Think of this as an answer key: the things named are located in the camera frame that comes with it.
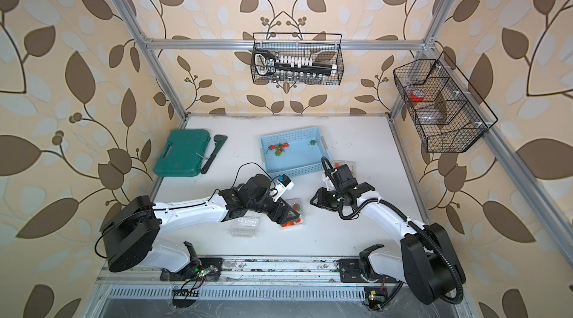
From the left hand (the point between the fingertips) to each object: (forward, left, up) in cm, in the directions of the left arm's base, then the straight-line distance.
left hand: (291, 208), depth 78 cm
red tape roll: (+34, -46, +24) cm, 62 cm away
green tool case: (+27, +49, -5) cm, 56 cm away
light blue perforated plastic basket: (+31, -1, -10) cm, 33 cm away
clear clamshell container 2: (-3, +17, -11) cm, 21 cm away
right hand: (+4, -9, -5) cm, 11 cm away
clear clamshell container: (+6, +1, -8) cm, 10 cm away
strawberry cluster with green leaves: (+33, +7, -9) cm, 35 cm away
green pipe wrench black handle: (+38, +36, -9) cm, 53 cm away
